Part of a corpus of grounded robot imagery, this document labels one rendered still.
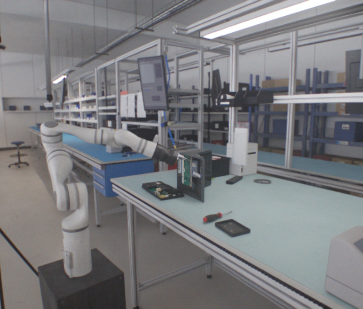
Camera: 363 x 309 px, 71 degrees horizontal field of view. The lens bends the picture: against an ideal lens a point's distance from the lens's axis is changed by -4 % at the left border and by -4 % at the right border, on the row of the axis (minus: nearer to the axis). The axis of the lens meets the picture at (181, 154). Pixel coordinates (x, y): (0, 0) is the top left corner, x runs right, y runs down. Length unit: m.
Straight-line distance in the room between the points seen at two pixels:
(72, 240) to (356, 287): 0.83
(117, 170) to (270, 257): 2.22
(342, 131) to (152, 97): 3.18
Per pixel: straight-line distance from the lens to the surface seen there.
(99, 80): 5.02
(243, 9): 1.46
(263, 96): 1.65
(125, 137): 1.26
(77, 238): 1.01
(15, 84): 12.33
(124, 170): 2.90
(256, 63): 6.45
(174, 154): 1.29
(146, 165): 3.00
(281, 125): 5.38
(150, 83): 2.65
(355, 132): 4.73
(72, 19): 6.62
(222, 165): 1.80
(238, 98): 1.65
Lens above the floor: 1.42
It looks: 9 degrees down
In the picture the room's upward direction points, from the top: straight up
